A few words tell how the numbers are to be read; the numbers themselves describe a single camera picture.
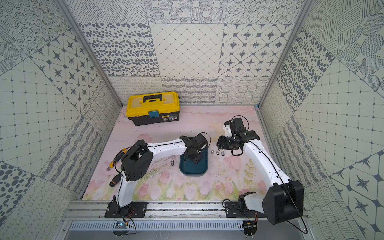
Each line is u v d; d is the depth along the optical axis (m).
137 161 0.52
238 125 0.64
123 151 0.95
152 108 0.98
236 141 0.57
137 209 0.73
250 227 0.72
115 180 0.82
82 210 0.76
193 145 0.69
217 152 0.94
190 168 0.84
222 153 0.94
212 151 0.93
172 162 0.90
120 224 0.72
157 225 0.70
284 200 0.39
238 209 0.72
